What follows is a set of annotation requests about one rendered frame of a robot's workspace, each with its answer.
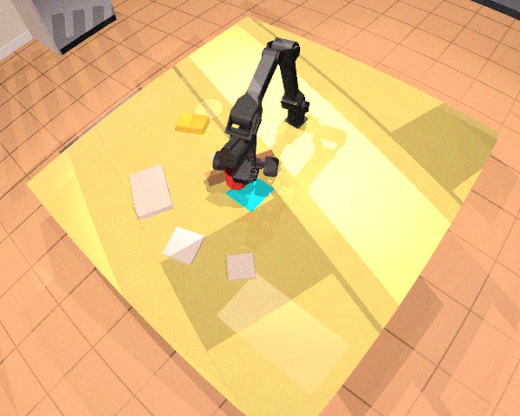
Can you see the red cup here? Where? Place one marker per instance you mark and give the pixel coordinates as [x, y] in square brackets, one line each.
[233, 185]

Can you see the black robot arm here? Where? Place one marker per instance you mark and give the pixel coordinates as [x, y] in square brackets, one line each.
[248, 109]

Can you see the yellow rectangular block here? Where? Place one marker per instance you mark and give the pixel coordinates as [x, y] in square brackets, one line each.
[192, 123]

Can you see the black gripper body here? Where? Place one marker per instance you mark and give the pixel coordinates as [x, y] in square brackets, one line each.
[269, 166]

